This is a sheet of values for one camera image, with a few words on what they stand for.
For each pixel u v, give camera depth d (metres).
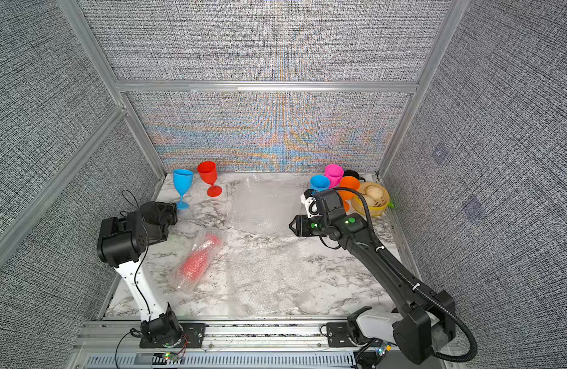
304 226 0.67
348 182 1.01
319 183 0.98
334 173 1.01
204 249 0.86
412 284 0.41
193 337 0.73
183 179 1.00
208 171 1.00
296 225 0.70
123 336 0.71
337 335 0.73
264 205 1.08
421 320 0.38
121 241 0.57
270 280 0.86
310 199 0.70
